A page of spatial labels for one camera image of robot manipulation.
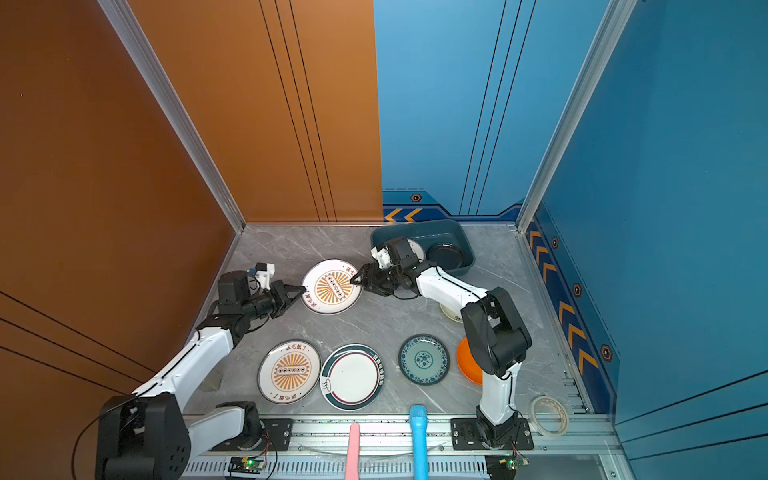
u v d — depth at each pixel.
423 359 0.85
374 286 0.79
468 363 0.86
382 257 0.85
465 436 0.72
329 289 0.83
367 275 0.79
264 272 0.78
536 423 0.74
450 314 0.94
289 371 0.83
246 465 0.71
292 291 0.81
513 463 0.70
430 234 1.16
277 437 0.73
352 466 0.68
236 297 0.65
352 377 0.83
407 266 0.72
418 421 0.73
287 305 0.76
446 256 1.11
